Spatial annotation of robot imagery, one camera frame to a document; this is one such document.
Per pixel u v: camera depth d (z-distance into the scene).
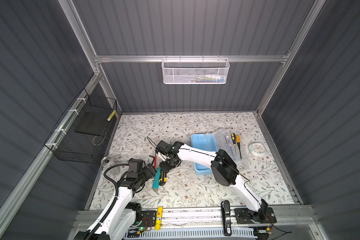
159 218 0.72
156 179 0.86
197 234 0.77
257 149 0.96
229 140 0.90
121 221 0.56
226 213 0.71
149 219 0.72
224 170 0.57
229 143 0.89
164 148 0.74
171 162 0.78
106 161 0.79
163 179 0.85
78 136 0.72
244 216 0.73
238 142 0.89
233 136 0.91
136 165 0.65
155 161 0.94
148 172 0.77
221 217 0.75
